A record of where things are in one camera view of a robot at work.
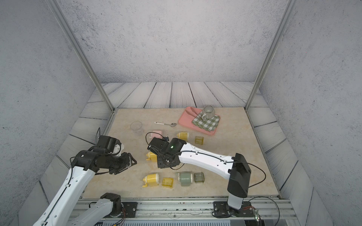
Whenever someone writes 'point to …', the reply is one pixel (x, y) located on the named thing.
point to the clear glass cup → (136, 127)
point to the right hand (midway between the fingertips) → (163, 165)
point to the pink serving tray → (187, 117)
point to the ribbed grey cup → (208, 112)
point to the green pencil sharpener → (185, 178)
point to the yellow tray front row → (168, 181)
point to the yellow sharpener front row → (151, 180)
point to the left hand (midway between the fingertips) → (135, 163)
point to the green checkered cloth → (209, 125)
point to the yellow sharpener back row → (184, 135)
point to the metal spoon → (172, 125)
